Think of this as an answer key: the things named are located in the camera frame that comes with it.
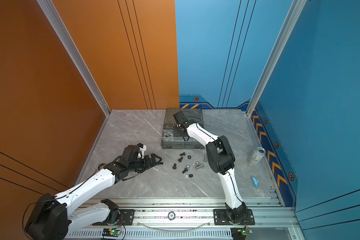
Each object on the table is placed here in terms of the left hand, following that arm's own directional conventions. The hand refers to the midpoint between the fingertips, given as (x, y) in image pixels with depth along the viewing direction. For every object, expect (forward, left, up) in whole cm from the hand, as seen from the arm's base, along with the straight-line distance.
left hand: (157, 160), depth 83 cm
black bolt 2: (+6, -12, -10) cm, 17 cm away
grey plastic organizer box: (+20, -6, -8) cm, 23 cm away
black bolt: (+9, -14, -9) cm, 19 cm away
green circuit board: (-32, +19, -12) cm, 39 cm away
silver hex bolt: (+2, -23, -10) cm, 25 cm away
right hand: (+23, -10, -3) cm, 25 cm away
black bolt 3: (0, -9, -9) cm, 13 cm away
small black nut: (-5, -19, -10) cm, 22 cm away
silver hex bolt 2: (+5, -28, -8) cm, 30 cm away
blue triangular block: (-8, -54, -7) cm, 56 cm away
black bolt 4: (-2, -15, -10) cm, 18 cm away
